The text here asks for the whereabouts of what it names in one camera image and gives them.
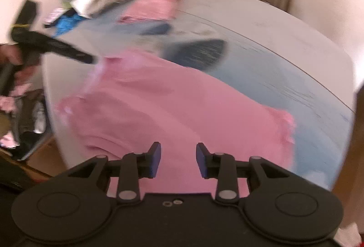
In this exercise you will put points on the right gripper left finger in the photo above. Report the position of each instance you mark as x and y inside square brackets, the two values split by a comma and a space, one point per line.
[150, 161]

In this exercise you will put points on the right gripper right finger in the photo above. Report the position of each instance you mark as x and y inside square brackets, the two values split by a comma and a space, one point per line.
[206, 161]

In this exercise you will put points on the plain pink t-shirt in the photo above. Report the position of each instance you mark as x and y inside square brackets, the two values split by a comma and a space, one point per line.
[135, 99]

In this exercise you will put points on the person's left hand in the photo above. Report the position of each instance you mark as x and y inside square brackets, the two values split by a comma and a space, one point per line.
[12, 54]

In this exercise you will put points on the blue patterned cloth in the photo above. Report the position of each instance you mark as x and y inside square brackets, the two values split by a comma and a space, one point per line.
[67, 23]

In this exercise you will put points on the folded pink tennis-print garment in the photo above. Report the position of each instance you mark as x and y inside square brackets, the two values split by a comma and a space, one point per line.
[149, 10]

